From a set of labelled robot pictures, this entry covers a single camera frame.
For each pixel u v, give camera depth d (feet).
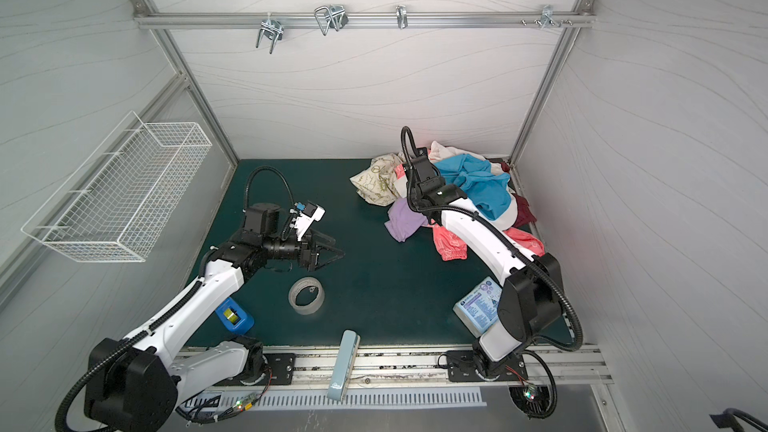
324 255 2.17
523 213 3.40
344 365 2.31
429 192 2.04
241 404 2.22
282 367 2.41
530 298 1.41
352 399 2.30
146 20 2.52
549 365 2.32
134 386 1.26
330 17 2.51
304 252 2.13
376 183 3.23
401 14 2.36
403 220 3.31
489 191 2.76
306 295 2.82
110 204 2.18
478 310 2.56
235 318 2.53
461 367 2.41
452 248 3.05
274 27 2.57
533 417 2.21
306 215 2.22
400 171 3.42
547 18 2.51
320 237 2.48
